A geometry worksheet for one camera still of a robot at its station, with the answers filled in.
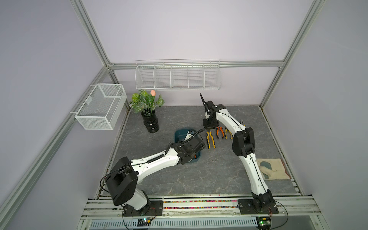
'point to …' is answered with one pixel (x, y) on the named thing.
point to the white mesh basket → (101, 109)
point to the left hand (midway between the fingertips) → (185, 145)
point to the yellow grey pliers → (208, 134)
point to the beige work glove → (272, 168)
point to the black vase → (150, 121)
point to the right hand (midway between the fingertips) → (207, 126)
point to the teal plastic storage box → (180, 136)
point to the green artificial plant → (147, 103)
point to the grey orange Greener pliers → (217, 130)
